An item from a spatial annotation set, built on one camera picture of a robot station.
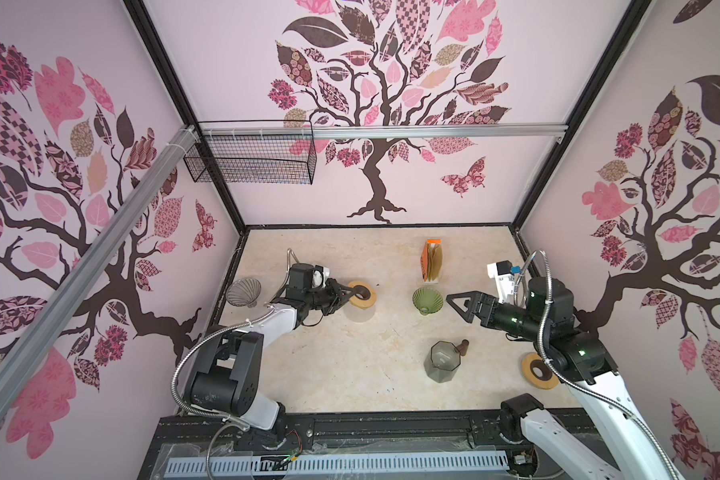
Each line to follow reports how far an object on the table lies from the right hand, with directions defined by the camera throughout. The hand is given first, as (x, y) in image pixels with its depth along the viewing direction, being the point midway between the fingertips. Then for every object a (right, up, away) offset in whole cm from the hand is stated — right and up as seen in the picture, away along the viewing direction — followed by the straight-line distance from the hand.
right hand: (457, 299), depth 66 cm
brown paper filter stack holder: (+2, +8, +35) cm, 36 cm away
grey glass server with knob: (+3, -23, +24) cm, 33 cm away
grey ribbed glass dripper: (-62, -3, +30) cm, 69 cm away
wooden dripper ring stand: (-23, -3, +20) cm, 31 cm away
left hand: (-24, -2, +21) cm, 32 cm away
